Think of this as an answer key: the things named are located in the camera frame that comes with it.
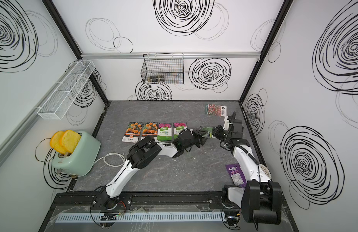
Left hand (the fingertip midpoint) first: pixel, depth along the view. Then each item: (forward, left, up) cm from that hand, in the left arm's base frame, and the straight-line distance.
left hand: (210, 134), depth 90 cm
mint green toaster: (-21, +68, +4) cm, 72 cm away
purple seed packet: (-22, -14, -7) cm, 27 cm away
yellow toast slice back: (-14, +82, +10) cm, 84 cm away
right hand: (0, -1, +7) cm, 7 cm away
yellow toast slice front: (-12, +77, +9) cm, 79 cm away
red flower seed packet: (+29, -10, -9) cm, 32 cm away
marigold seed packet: (+6, +52, -10) cm, 54 cm away
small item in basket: (+25, +35, +22) cm, 49 cm away
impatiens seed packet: (+10, +21, -8) cm, 25 cm away
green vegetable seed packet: (+3, 0, -2) cm, 4 cm away
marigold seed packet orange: (+9, +41, -9) cm, 43 cm away
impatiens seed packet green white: (+7, +29, -10) cm, 32 cm away
